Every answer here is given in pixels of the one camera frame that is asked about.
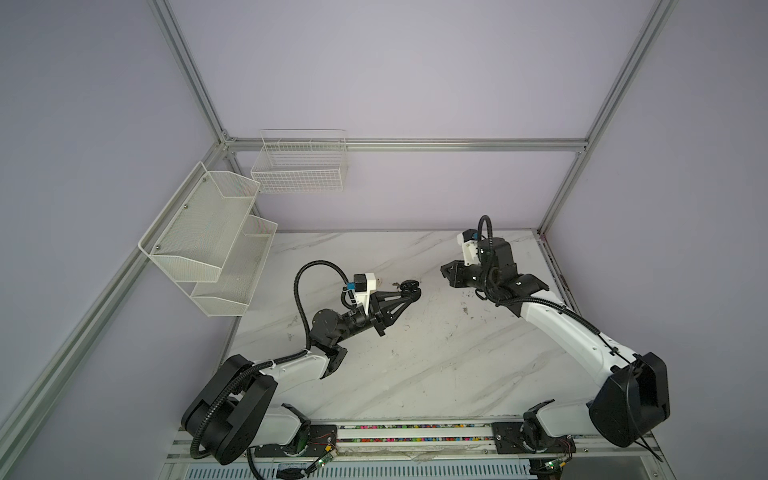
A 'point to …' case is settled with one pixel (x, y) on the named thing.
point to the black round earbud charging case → (410, 289)
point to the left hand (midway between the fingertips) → (408, 300)
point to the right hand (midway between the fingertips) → (437, 270)
